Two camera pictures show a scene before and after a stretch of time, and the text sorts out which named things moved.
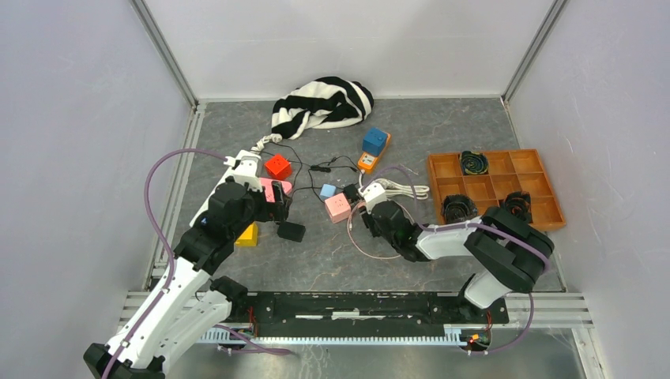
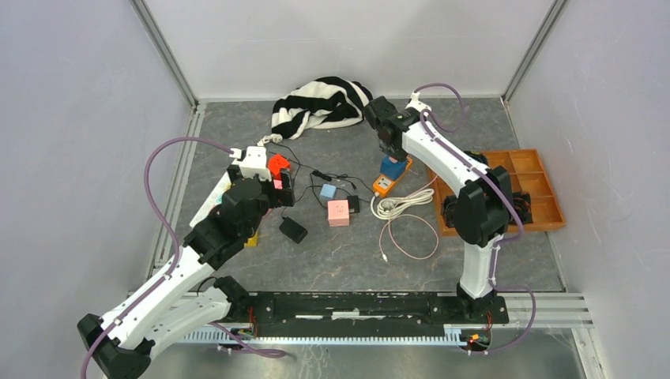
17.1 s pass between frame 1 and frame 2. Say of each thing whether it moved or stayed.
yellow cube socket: stayed
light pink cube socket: stayed
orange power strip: moved
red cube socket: stayed
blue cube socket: moved
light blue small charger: stayed
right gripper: moved
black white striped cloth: stayed
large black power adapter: stayed
